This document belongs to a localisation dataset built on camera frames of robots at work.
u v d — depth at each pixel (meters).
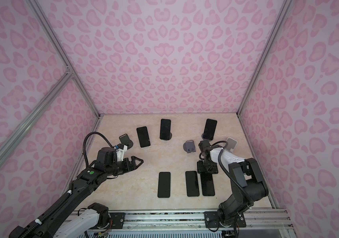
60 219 0.44
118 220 0.73
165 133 1.00
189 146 1.00
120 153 0.72
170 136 1.04
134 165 0.69
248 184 0.45
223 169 0.47
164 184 0.84
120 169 0.68
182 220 0.75
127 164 0.69
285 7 0.69
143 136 0.98
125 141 0.97
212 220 0.72
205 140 1.02
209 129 0.99
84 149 0.60
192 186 1.06
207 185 0.84
